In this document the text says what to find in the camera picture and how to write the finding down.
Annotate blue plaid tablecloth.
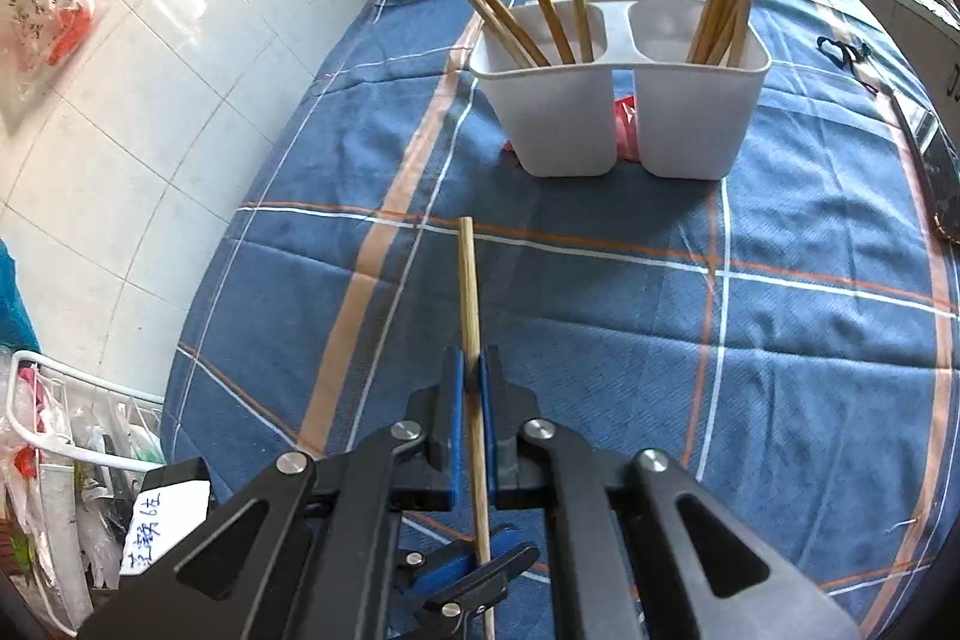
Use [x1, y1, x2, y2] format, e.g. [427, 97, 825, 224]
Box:
[161, 0, 958, 638]

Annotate white two-compartment utensil holder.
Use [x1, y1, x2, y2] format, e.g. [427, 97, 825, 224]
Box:
[469, 0, 771, 181]

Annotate black scissors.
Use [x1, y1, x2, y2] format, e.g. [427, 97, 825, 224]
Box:
[815, 35, 878, 97]

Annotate smartphone on table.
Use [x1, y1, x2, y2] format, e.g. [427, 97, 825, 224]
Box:
[890, 91, 960, 244]

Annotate white wire rack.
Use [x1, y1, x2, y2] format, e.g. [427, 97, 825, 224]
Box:
[2, 351, 164, 637]

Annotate plastic bag on wall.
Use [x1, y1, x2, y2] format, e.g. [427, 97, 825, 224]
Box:
[2, 0, 107, 131]

